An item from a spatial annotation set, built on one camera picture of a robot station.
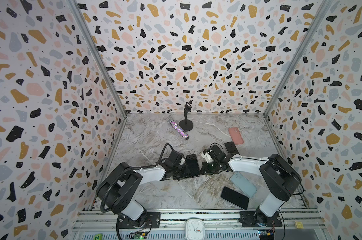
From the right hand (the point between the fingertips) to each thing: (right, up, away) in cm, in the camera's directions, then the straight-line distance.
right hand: (196, 171), depth 87 cm
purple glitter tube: (-12, +25, +22) cm, 35 cm away
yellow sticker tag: (+49, -21, -15) cm, 56 cm away
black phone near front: (+21, -13, -5) cm, 26 cm away
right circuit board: (+32, -25, -16) cm, 44 cm away
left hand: (-2, -1, -1) cm, 2 cm away
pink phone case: (+30, +20, +24) cm, 43 cm away
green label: (-45, -24, -20) cm, 55 cm away
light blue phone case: (+28, -7, -1) cm, 29 cm away
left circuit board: (-28, -25, -17) cm, 41 cm away
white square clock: (-1, -21, -19) cm, 28 cm away
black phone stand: (-6, +28, +26) cm, 39 cm away
